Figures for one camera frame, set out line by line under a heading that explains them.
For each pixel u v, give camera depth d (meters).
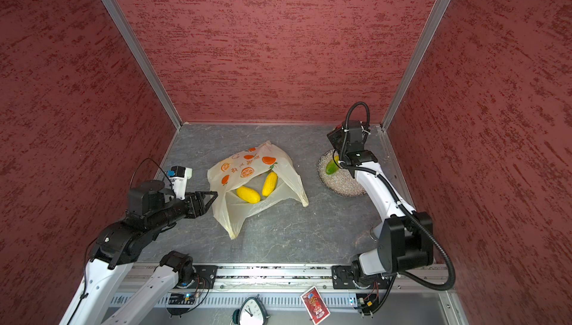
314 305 0.68
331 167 0.99
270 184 0.94
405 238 0.42
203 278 0.73
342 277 0.74
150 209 0.49
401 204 0.45
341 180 1.00
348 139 0.63
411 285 0.73
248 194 0.90
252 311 0.65
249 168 0.85
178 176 0.58
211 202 0.63
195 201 0.58
